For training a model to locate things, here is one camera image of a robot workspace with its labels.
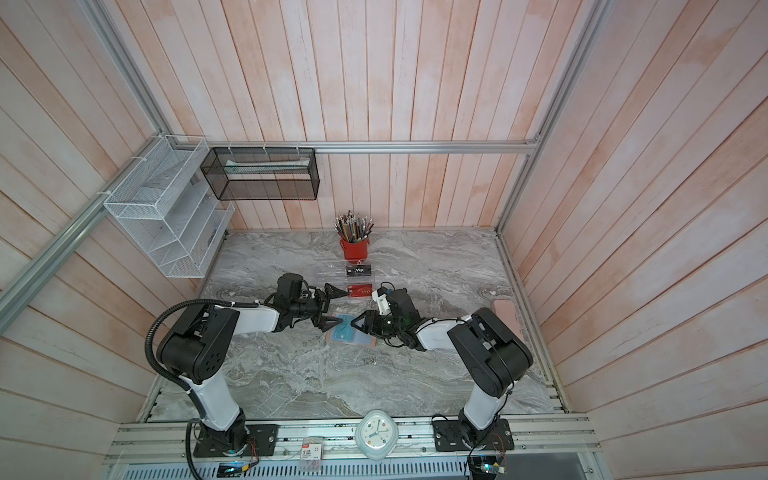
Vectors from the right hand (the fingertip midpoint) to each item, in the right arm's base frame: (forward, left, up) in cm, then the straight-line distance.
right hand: (356, 325), depth 89 cm
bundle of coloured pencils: (+32, +3, +10) cm, 33 cm away
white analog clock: (-28, -7, -1) cm, 29 cm away
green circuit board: (-34, -34, -6) cm, 48 cm away
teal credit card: (0, +4, -4) cm, 6 cm away
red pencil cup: (+31, +3, -2) cm, 31 cm away
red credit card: (+14, 0, -2) cm, 14 cm away
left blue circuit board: (-36, +28, -5) cm, 46 cm away
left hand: (+4, +3, +2) cm, 6 cm away
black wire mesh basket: (+47, +36, +21) cm, 63 cm away
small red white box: (-33, +8, -2) cm, 34 cm away
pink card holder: (-3, +9, -4) cm, 10 cm away
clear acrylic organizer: (+19, +1, -4) cm, 19 cm away
